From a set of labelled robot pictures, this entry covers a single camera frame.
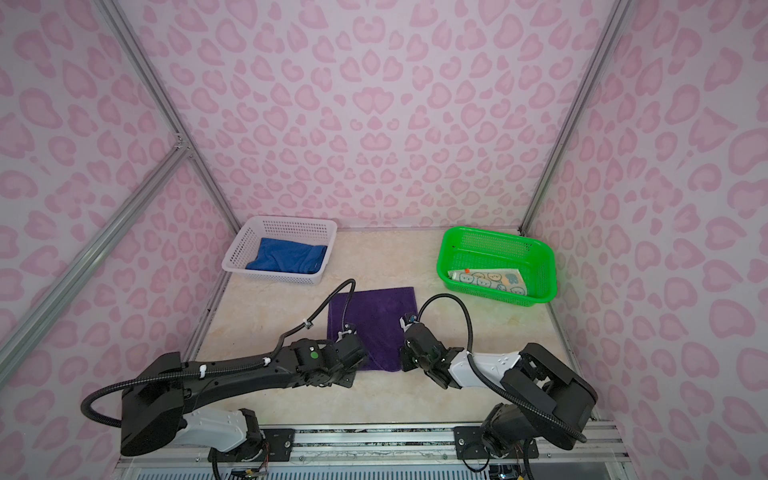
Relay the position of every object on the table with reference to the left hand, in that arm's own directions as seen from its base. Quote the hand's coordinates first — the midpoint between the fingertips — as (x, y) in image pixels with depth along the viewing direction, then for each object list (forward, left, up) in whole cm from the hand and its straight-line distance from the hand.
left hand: (355, 372), depth 80 cm
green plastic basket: (+47, -39, -5) cm, 62 cm away
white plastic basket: (+51, +42, +3) cm, 66 cm away
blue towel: (+44, +30, -3) cm, 53 cm away
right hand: (+8, -12, -3) cm, 15 cm away
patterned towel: (+30, -49, -2) cm, 58 cm away
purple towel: (+19, -5, -5) cm, 20 cm away
